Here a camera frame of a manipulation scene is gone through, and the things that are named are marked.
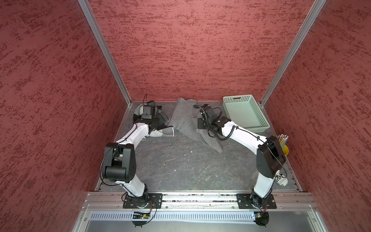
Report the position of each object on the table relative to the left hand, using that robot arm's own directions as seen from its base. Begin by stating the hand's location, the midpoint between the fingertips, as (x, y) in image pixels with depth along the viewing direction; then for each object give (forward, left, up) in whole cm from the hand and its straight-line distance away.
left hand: (162, 121), depth 93 cm
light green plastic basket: (+22, -64, -13) cm, 69 cm away
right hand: (-3, -25, +1) cm, 26 cm away
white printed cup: (-33, -70, -9) cm, 78 cm away
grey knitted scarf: (+8, -15, -8) cm, 19 cm away
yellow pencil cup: (-18, -76, -2) cm, 78 cm away
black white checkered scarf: (-4, -3, +8) cm, 9 cm away
